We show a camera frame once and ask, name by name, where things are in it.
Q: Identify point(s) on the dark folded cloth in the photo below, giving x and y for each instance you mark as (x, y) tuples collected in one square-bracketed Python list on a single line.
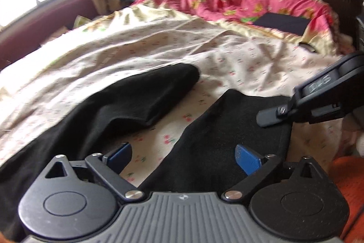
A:
[(285, 23)]

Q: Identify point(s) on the cherry print bed sheet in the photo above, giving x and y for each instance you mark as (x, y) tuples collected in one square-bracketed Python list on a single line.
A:
[(38, 90)]

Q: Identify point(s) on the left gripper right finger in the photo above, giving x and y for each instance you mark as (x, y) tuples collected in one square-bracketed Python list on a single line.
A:
[(258, 168)]

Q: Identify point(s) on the orange red cloth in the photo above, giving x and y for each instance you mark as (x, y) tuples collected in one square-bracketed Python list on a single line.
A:
[(347, 174)]

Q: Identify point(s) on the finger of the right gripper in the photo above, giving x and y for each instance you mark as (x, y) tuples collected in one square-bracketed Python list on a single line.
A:
[(273, 116)]

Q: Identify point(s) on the black pants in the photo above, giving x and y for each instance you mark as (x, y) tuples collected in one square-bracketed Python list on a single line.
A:
[(202, 160)]

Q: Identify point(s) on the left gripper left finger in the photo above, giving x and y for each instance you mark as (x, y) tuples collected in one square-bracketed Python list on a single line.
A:
[(107, 168)]

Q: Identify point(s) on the pink floral quilt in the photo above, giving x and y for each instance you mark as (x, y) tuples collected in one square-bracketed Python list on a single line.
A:
[(239, 15)]

